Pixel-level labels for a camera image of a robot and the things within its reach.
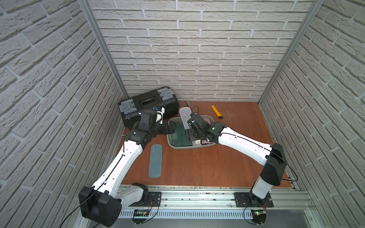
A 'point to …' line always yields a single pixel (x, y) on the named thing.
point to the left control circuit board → (141, 213)
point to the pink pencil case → (207, 120)
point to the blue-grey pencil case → (155, 161)
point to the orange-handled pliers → (187, 103)
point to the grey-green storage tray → (169, 138)
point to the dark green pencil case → (179, 137)
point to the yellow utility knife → (219, 115)
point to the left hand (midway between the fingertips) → (172, 122)
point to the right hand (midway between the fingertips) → (193, 132)
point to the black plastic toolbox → (129, 109)
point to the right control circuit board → (259, 216)
